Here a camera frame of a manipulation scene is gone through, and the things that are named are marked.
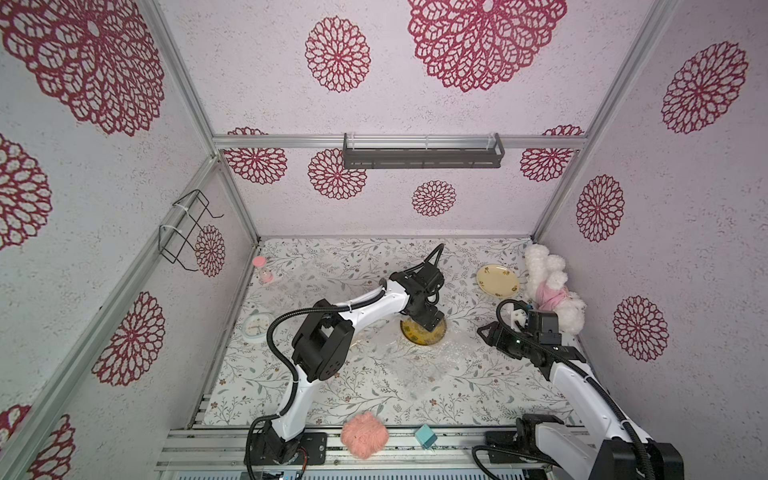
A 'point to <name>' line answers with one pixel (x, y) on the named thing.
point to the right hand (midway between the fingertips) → (484, 330)
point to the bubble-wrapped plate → (421, 336)
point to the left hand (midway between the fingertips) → (420, 314)
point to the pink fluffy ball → (364, 434)
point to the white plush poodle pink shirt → (546, 287)
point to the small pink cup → (266, 276)
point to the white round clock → (254, 326)
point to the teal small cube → (426, 436)
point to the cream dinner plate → (498, 280)
